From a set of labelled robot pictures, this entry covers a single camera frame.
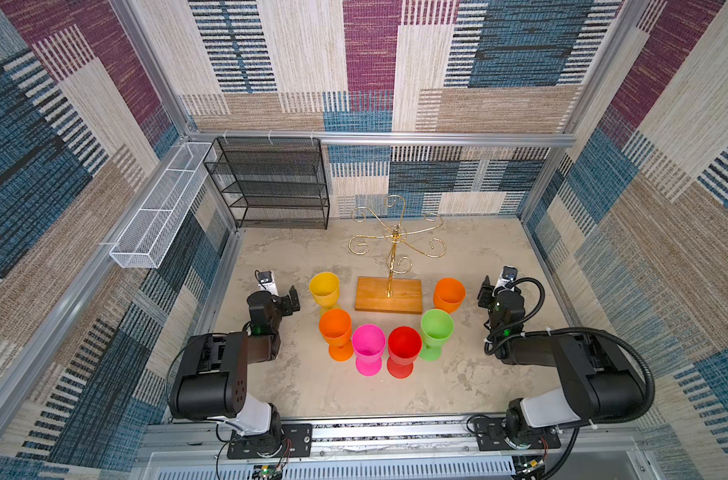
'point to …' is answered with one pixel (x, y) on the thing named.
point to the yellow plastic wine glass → (325, 287)
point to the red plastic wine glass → (404, 345)
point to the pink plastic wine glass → (368, 343)
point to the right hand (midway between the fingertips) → (496, 281)
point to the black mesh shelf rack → (273, 182)
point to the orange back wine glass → (449, 294)
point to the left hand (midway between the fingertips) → (277, 285)
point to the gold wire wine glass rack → (393, 294)
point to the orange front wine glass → (336, 327)
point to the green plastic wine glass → (436, 328)
